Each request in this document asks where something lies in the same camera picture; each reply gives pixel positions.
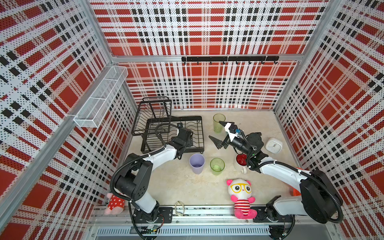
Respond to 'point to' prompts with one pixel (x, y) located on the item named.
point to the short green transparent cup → (217, 165)
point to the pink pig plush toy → (116, 205)
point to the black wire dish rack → (154, 122)
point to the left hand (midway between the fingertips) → (185, 137)
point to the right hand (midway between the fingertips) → (217, 127)
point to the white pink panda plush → (241, 190)
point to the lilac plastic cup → (197, 161)
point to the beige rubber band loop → (179, 208)
